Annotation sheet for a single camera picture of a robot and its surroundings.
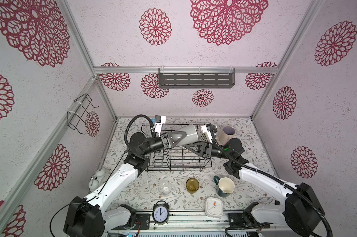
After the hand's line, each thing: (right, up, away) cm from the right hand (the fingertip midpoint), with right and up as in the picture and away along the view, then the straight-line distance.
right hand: (187, 148), depth 62 cm
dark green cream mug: (+22, -22, +17) cm, 36 cm away
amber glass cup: (+4, -24, +23) cm, 34 cm away
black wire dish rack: (-3, -11, +36) cm, 37 cm away
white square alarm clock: (+15, -32, +14) cm, 38 cm away
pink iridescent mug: (+29, +6, +36) cm, 47 cm away
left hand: (-1, +6, +1) cm, 6 cm away
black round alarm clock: (-13, -34, +13) cm, 38 cm away
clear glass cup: (-11, -25, +23) cm, 36 cm away
